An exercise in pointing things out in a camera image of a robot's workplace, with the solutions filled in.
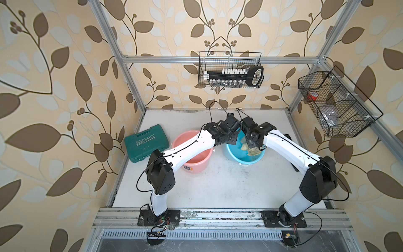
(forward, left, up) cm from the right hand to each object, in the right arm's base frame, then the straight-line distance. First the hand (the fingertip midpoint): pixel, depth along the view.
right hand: (258, 140), depth 85 cm
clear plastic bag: (+1, -31, +17) cm, 35 cm away
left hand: (+1, +16, +6) cm, 17 cm away
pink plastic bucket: (-13, +32, +2) cm, 35 cm away
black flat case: (+11, -25, -13) cm, 31 cm away
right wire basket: (+3, -36, +18) cm, 41 cm away
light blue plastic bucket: (0, +11, -14) cm, 17 cm away
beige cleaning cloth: (-5, +3, -2) cm, 7 cm away
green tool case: (+6, +69, -10) cm, 70 cm away
